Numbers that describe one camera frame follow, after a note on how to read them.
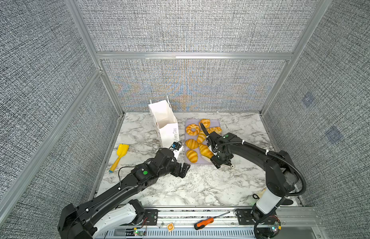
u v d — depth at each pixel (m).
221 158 0.74
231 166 0.75
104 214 0.43
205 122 1.09
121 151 0.98
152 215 0.74
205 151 0.91
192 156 0.92
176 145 0.64
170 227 0.70
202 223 0.70
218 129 1.03
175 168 0.65
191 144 0.96
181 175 0.66
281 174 0.48
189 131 1.06
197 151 0.97
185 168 0.66
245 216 0.73
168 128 0.78
